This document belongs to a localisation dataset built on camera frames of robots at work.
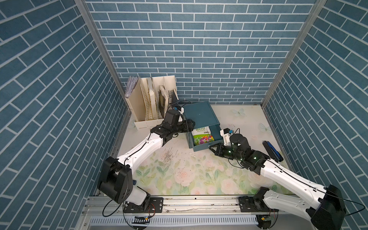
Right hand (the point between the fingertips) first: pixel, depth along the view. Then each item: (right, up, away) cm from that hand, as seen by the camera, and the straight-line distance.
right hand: (209, 148), depth 75 cm
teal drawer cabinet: (0, +16, +8) cm, 17 cm away
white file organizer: (-37, +29, +20) cm, 51 cm away
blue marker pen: (+43, -7, +16) cm, 47 cm away
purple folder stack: (-49, +38, +17) cm, 64 cm away
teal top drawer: (+5, +7, +10) cm, 13 cm away
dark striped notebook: (-22, +29, +26) cm, 45 cm away
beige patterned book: (-29, +29, +23) cm, 47 cm away
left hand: (-8, +12, +7) cm, 17 cm away
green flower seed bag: (-3, +5, +8) cm, 10 cm away
